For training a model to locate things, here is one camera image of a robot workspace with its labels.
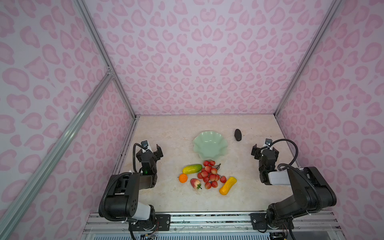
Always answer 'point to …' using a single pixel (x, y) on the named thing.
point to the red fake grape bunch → (209, 173)
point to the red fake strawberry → (196, 183)
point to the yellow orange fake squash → (229, 184)
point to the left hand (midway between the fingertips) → (150, 145)
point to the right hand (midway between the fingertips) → (265, 144)
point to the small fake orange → (183, 178)
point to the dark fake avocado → (238, 134)
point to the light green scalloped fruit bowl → (210, 145)
